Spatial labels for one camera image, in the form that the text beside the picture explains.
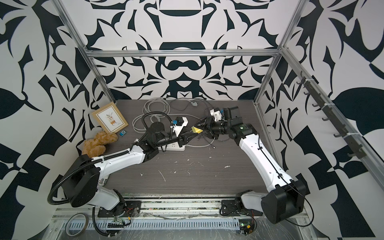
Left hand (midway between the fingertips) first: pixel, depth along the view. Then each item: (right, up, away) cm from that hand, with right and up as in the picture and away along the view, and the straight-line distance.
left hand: (194, 126), depth 74 cm
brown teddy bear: (-55, -13, +11) cm, 58 cm away
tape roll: (-50, -47, -4) cm, 69 cm away
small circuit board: (+25, -47, -3) cm, 53 cm away
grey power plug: (0, +15, +42) cm, 45 cm away
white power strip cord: (-30, +10, +41) cm, 52 cm away
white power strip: (-10, -10, -1) cm, 14 cm away
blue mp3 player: (-47, -6, +28) cm, 55 cm away
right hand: (+1, 0, -2) cm, 2 cm away
